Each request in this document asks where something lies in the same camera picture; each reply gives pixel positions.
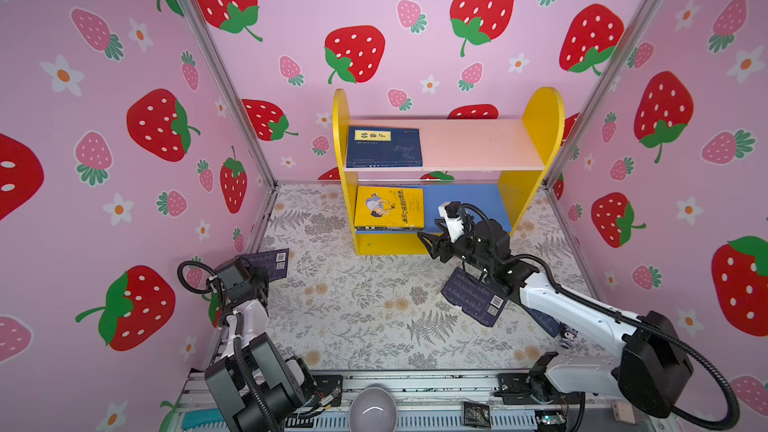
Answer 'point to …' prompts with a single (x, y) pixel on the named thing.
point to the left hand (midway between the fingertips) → (261, 266)
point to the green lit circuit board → (550, 420)
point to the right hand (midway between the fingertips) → (426, 226)
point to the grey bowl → (372, 409)
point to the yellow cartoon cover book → (389, 209)
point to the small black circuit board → (476, 414)
